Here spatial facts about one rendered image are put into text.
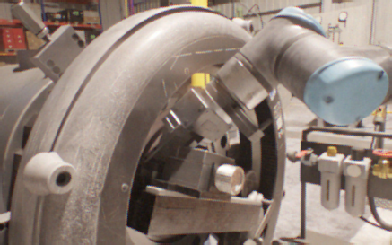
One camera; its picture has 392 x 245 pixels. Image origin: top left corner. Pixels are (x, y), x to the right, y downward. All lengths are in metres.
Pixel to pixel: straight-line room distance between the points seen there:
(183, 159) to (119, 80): 0.16
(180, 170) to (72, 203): 0.17
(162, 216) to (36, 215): 0.17
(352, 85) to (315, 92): 0.04
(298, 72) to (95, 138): 0.29
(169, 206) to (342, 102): 0.29
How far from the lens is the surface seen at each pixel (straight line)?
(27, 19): 0.52
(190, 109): 0.49
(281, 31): 0.51
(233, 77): 0.51
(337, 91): 0.41
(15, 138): 0.77
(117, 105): 0.43
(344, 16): 7.23
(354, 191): 1.41
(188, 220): 0.56
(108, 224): 0.46
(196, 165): 0.48
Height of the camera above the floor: 0.87
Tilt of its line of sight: 11 degrees down
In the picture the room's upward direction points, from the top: 3 degrees counter-clockwise
